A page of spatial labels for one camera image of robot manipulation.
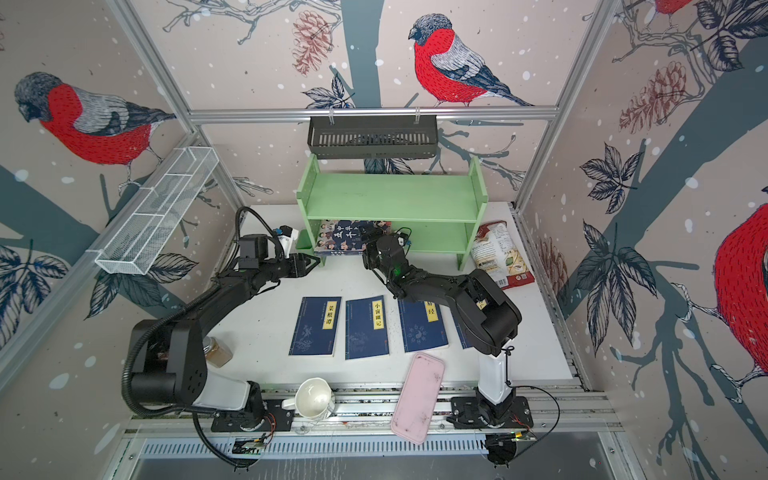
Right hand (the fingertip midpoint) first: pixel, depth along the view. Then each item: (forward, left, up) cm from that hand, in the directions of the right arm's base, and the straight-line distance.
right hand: (354, 237), depth 88 cm
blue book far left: (-22, +11, -17) cm, 30 cm away
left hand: (-7, +12, -3) cm, 14 cm away
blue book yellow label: (-19, -21, -18) cm, 34 cm away
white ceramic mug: (-41, +7, -16) cm, 44 cm away
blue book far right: (-21, -33, -20) cm, 44 cm away
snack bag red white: (+6, -45, -13) cm, 48 cm away
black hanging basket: (+39, -2, +10) cm, 40 cm away
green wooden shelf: (+29, -29, -17) cm, 44 cm away
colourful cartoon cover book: (+2, +3, -3) cm, 5 cm away
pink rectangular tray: (-39, -20, -18) cm, 47 cm away
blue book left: (-21, -4, -18) cm, 28 cm away
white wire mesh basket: (-17, +50, +14) cm, 54 cm away
